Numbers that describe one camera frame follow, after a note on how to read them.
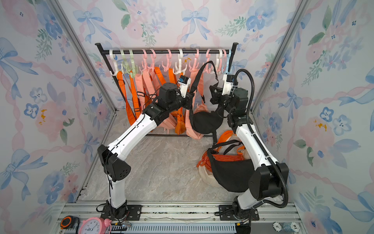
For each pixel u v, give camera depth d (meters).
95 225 0.69
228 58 0.69
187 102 0.66
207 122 0.88
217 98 0.70
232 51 0.65
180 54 0.65
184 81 0.62
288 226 0.67
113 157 0.47
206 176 0.79
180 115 0.83
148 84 0.76
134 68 0.71
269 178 0.43
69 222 0.69
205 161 0.81
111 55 0.65
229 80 0.61
